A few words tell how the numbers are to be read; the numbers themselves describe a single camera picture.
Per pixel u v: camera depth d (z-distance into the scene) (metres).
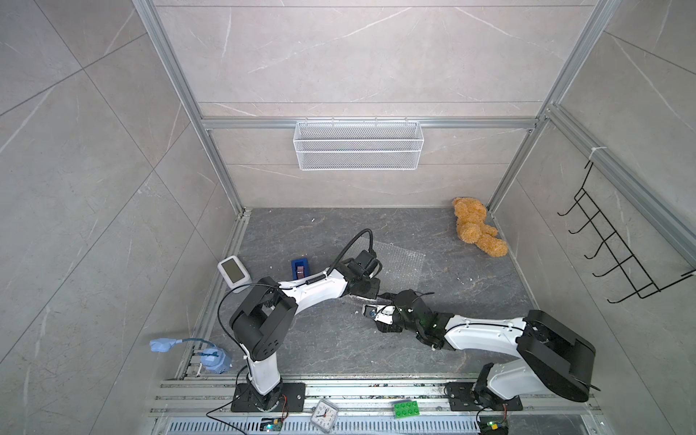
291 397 0.73
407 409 0.69
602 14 0.69
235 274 0.95
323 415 0.69
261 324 0.46
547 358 0.43
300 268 0.93
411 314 0.64
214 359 0.72
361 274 0.70
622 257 0.65
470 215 1.07
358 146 1.01
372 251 0.82
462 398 0.73
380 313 0.71
